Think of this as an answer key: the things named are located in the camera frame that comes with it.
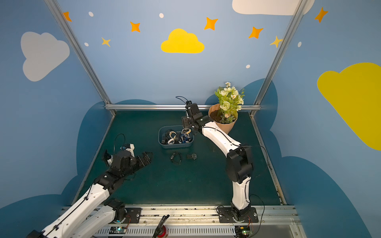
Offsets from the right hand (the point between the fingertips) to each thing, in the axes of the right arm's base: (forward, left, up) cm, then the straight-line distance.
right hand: (191, 117), depth 91 cm
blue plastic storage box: (+2, +10, -15) cm, 18 cm away
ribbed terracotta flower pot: (+4, -22, -5) cm, 23 cm away
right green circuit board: (-55, -29, -21) cm, 66 cm away
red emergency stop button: (-58, +7, -10) cm, 60 cm away
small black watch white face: (-5, +16, -17) cm, 23 cm away
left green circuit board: (-59, +32, -20) cm, 70 cm away
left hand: (-25, +20, -6) cm, 33 cm away
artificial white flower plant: (+3, -22, -5) cm, 23 cm away
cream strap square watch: (+1, +4, -16) cm, 16 cm away
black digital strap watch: (-19, +11, -17) cm, 28 cm away
